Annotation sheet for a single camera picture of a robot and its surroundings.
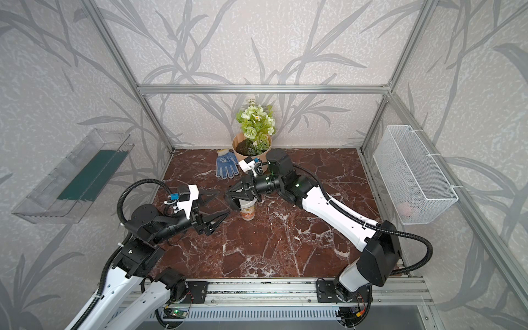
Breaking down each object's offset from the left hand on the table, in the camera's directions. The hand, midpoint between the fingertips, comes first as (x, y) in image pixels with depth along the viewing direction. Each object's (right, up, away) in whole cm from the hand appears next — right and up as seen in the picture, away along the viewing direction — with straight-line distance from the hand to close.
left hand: (224, 205), depth 60 cm
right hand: (+1, +3, 0) cm, 4 cm away
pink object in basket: (+62, -4, +13) cm, 63 cm away
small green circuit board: (-19, -40, +11) cm, 45 cm away
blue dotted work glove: (-13, +12, +53) cm, 56 cm away
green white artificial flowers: (+7, +31, +32) cm, 45 cm away
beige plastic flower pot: (-3, +22, +45) cm, 51 cm away
